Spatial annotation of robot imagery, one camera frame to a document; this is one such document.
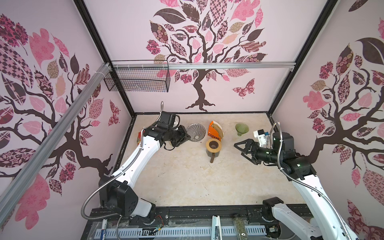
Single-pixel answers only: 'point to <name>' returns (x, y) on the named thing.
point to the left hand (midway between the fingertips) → (191, 138)
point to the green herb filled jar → (240, 228)
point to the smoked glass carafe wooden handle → (212, 155)
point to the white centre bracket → (216, 221)
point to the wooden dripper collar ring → (211, 150)
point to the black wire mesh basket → (138, 76)
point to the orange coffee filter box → (212, 132)
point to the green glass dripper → (241, 128)
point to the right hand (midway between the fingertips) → (238, 148)
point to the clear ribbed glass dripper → (197, 132)
